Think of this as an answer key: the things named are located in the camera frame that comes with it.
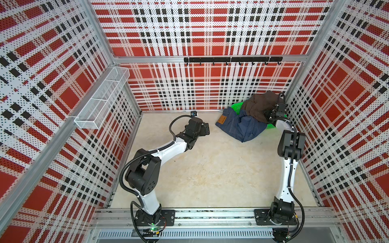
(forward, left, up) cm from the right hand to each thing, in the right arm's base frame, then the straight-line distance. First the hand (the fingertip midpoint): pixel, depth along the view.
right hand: (264, 108), depth 112 cm
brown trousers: (0, +7, +4) cm, 8 cm away
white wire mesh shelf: (-17, +114, +15) cm, 116 cm away
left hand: (-22, +46, +9) cm, 52 cm away
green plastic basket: (+7, +19, -6) cm, 21 cm away
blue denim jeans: (-19, +20, +3) cm, 28 cm away
